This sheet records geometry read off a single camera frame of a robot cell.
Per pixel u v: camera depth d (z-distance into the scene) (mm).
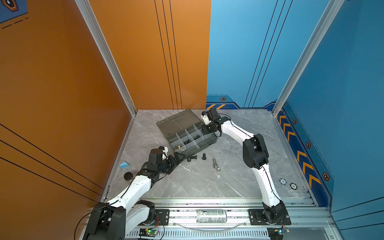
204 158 940
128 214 430
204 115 939
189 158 920
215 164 914
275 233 706
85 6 692
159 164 686
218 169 891
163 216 740
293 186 828
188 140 1019
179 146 985
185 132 1025
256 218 725
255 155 607
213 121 826
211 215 696
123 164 910
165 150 814
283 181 849
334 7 697
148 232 707
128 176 776
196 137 1021
